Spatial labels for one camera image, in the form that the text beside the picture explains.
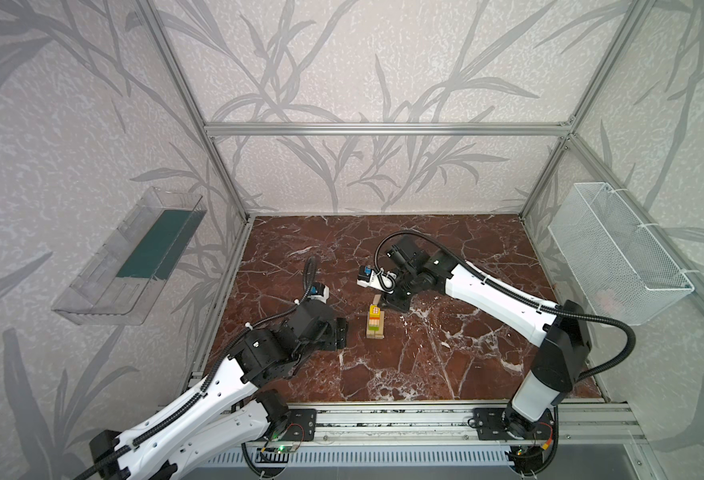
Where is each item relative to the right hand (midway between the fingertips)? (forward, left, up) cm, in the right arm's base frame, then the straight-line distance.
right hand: (382, 287), depth 80 cm
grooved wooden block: (-6, +2, -10) cm, 12 cm away
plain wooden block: (-8, +2, -14) cm, 16 cm away
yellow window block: (-4, +2, -6) cm, 8 cm away
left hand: (-10, +10, +2) cm, 14 cm away
